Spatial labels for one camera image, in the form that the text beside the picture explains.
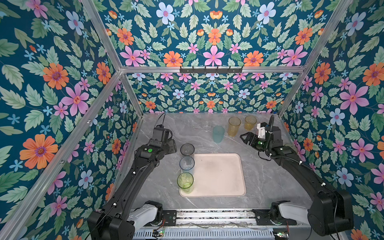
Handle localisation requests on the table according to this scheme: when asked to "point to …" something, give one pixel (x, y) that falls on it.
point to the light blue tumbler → (186, 163)
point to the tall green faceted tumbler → (185, 181)
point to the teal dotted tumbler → (218, 133)
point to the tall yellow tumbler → (234, 123)
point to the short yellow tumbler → (249, 121)
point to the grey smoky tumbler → (187, 149)
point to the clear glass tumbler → (207, 124)
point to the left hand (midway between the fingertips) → (172, 141)
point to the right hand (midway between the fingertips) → (245, 137)
